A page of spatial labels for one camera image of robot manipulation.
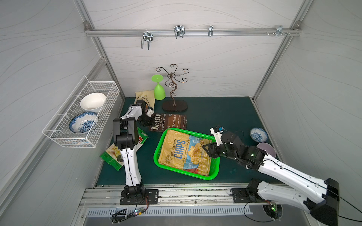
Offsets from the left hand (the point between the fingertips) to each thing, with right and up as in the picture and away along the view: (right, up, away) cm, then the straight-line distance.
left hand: (153, 124), depth 102 cm
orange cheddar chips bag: (-7, +22, +13) cm, 27 cm away
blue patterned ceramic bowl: (-25, +5, -37) cm, 45 cm away
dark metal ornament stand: (+15, +15, +13) cm, 25 cm away
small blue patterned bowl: (+75, -7, -5) cm, 76 cm away
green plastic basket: (+40, -19, -25) cm, 51 cm away
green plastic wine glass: (+6, +22, -9) cm, 25 cm away
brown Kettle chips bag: (+8, +2, +2) cm, 8 cm away
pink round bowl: (+77, -14, -14) cm, 80 cm away
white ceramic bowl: (-25, +15, -30) cm, 42 cm away
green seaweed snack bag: (-23, -18, -15) cm, 32 cm away
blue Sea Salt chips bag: (+23, -14, -20) cm, 34 cm away
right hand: (+34, -8, -29) cm, 46 cm away
